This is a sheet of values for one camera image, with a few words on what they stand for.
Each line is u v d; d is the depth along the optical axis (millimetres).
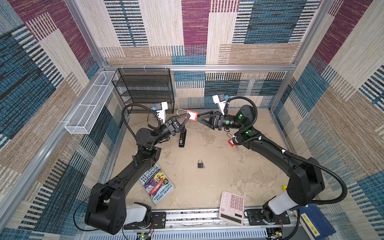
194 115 625
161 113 613
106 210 409
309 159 463
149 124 558
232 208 754
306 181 429
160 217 751
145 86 1083
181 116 618
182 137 1017
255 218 729
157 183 830
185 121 637
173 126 604
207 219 756
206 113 670
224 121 620
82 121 907
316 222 718
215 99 616
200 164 922
